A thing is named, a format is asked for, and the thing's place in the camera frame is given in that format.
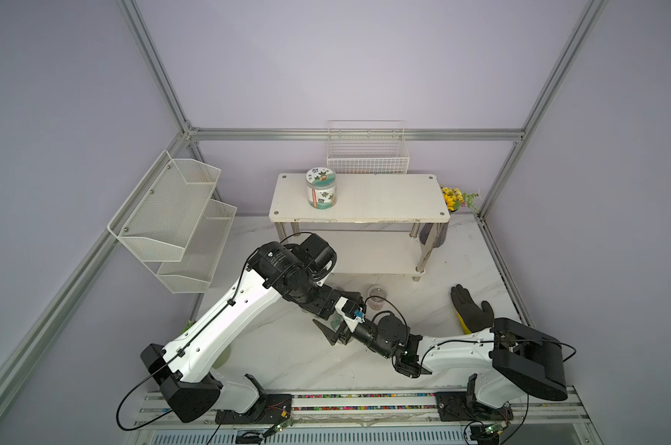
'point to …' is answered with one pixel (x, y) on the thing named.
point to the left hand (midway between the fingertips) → (315, 309)
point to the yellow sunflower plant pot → (455, 199)
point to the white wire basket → (371, 146)
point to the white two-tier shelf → (381, 224)
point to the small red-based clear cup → (376, 302)
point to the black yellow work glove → (472, 317)
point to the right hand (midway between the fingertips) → (327, 305)
